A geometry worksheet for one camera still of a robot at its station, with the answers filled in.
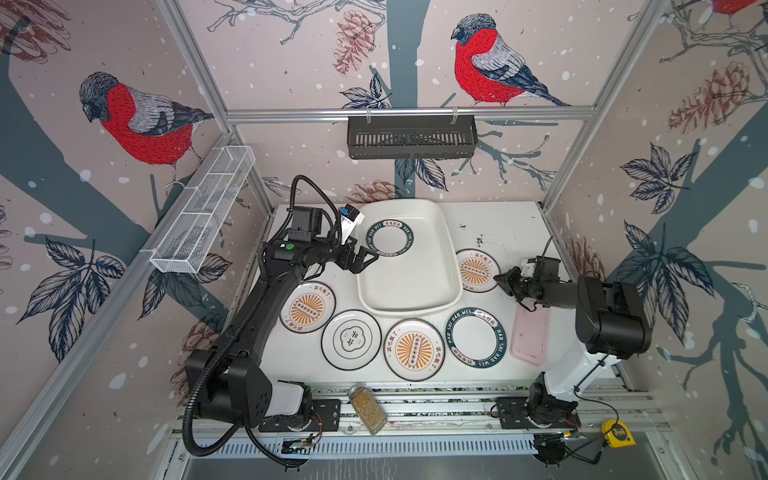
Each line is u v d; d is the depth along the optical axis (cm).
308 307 93
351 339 86
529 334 85
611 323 49
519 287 87
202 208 78
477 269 101
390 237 112
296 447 71
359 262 69
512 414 73
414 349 84
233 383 40
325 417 73
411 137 104
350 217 68
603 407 64
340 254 68
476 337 86
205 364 39
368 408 71
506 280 88
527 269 91
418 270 101
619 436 69
